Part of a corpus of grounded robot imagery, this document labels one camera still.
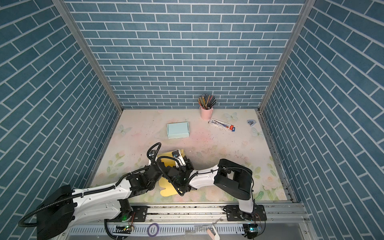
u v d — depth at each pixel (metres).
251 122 1.11
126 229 0.71
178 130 1.05
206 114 1.11
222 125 1.11
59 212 0.40
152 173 0.62
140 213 0.74
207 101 1.11
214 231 0.68
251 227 0.71
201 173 0.56
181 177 0.65
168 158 0.71
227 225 0.72
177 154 0.74
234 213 0.74
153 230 0.70
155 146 0.68
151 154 0.71
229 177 0.51
